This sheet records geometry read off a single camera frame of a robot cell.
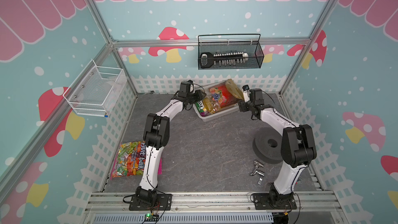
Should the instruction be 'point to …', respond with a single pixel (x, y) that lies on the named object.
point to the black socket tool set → (208, 59)
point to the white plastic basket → (211, 109)
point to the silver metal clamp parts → (260, 173)
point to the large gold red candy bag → (227, 93)
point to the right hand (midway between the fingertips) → (245, 100)
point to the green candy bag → (200, 105)
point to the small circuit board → (149, 217)
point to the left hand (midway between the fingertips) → (204, 96)
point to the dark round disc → (267, 145)
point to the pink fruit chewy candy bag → (130, 159)
